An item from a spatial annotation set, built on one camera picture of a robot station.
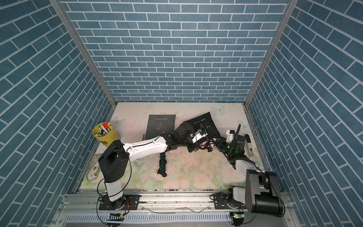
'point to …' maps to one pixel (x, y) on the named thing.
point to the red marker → (106, 125)
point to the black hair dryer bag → (205, 126)
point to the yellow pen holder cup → (105, 134)
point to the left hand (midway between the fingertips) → (204, 144)
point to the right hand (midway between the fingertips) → (213, 139)
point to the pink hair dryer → (211, 142)
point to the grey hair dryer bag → (157, 124)
